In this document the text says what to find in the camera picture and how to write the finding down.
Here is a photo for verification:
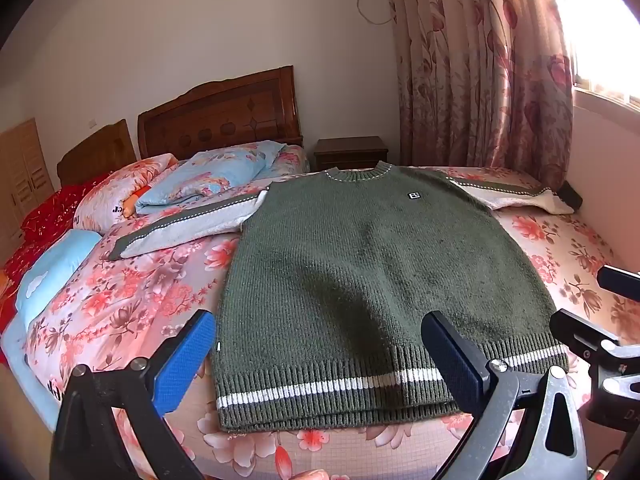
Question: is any blue floral pillow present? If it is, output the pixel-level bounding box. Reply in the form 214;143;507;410
135;140;288;217

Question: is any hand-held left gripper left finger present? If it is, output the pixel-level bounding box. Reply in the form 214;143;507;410
49;309;217;480

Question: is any pink floral pillow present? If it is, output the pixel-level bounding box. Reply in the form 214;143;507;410
74;154;180;235

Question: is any small plain wooden headboard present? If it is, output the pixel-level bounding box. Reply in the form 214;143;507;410
56;119;138;187

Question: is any small black box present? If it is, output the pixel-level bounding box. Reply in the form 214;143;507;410
556;181;583;212

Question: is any large carved wooden headboard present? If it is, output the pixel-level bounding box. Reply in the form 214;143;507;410
137;65;305;161

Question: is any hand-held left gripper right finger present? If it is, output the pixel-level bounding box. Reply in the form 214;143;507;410
421;310;588;480

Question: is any dark wooden nightstand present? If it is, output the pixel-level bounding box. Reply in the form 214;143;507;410
313;135;390;173

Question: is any light wooden wardrobe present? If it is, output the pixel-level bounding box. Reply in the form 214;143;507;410
0;117;55;266

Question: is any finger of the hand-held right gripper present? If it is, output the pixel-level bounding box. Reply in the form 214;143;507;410
550;308;640;376
597;266;640;304

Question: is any red patterned blanket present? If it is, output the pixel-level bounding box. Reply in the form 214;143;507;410
0;172;111;366

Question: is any window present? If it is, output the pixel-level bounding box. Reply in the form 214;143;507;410
542;0;640;106

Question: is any green knitted sweater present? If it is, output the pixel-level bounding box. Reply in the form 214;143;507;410
107;161;576;433

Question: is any pink floral curtain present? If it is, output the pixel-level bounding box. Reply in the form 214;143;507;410
382;0;576;193

